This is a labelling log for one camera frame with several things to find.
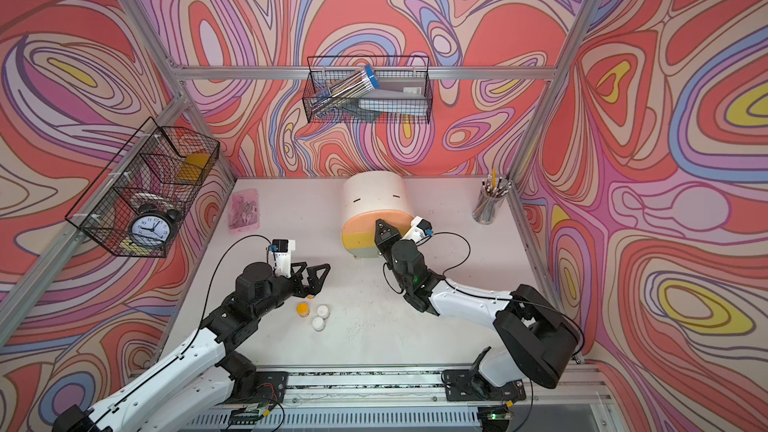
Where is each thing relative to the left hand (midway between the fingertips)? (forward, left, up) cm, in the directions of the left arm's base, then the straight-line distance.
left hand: (320, 267), depth 77 cm
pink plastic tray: (+30, +35, -14) cm, 48 cm away
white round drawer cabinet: (+17, -13, +9) cm, 23 cm away
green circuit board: (-30, +17, -19) cm, 39 cm away
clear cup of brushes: (+26, -51, -2) cm, 58 cm away
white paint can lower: (-10, +2, -15) cm, 18 cm away
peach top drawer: (+11, -12, +6) cm, 17 cm away
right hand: (+10, -14, +3) cm, 17 cm away
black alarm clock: (+2, +37, +15) cm, 40 cm away
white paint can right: (-7, +1, -14) cm, 15 cm away
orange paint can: (-6, +7, -14) cm, 17 cm away
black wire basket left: (+8, +42, +16) cm, 46 cm away
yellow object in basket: (+21, +34, +17) cm, 43 cm away
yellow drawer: (+10, -9, -2) cm, 14 cm away
